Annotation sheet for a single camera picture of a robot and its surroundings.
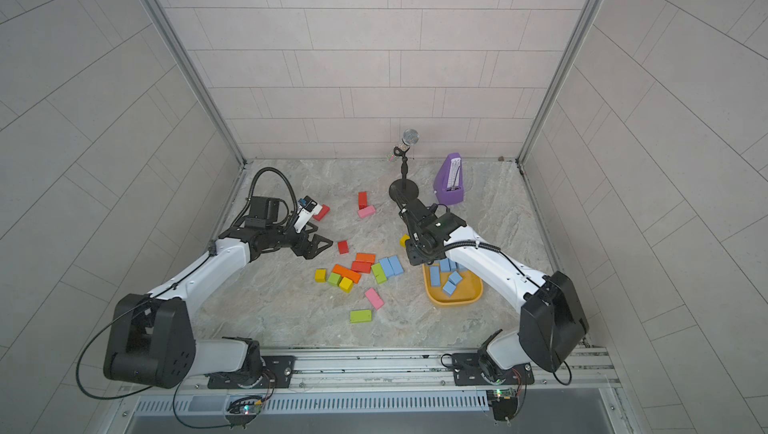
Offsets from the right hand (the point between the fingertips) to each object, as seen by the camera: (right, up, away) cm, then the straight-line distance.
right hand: (418, 253), depth 83 cm
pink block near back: (-16, +10, +20) cm, 27 cm away
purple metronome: (+12, +20, +17) cm, 28 cm away
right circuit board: (+19, -31, -14) cm, 39 cm away
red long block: (-17, -5, +7) cm, 19 cm away
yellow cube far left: (-28, -7, +3) cm, 29 cm away
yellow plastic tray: (+14, -11, 0) cm, 17 cm away
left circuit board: (-39, -30, -17) cm, 52 cm away
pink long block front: (-12, -13, 0) cm, 18 cm away
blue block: (+8, -4, +4) cm, 10 cm away
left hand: (-26, +6, +2) cm, 27 cm away
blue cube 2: (+8, -10, 0) cm, 13 cm away
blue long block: (+5, -8, +3) cm, 10 cm away
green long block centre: (-11, -7, +4) cm, 14 cm away
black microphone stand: (-3, +17, +24) cm, 30 cm away
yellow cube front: (-20, -9, +1) cm, 22 cm away
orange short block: (-15, -3, +9) cm, 18 cm away
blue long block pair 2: (-6, -5, +6) cm, 10 cm away
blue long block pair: (-9, -6, +6) cm, 12 cm away
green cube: (-24, -8, +2) cm, 25 cm away
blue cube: (+11, -8, +2) cm, 13 cm away
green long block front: (-16, -16, -3) cm, 23 cm away
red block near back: (-18, +14, +20) cm, 30 cm away
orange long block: (-21, -7, +5) cm, 23 cm away
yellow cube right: (-4, +2, +10) cm, 11 cm away
